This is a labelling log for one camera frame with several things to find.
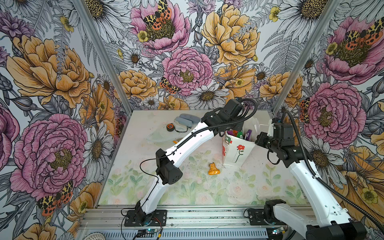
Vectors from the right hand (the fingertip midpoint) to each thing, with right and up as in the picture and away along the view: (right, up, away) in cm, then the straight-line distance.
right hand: (256, 140), depth 77 cm
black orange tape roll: (-49, +6, +31) cm, 58 cm away
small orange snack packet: (-21, -19, +12) cm, 31 cm away
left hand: (-10, +8, -1) cm, 13 cm away
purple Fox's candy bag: (-1, +2, +9) cm, 10 cm away
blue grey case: (-40, +10, +33) cm, 53 cm away
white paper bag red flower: (-10, -6, +3) cm, 12 cm away
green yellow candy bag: (-7, +3, +5) cm, 10 cm away
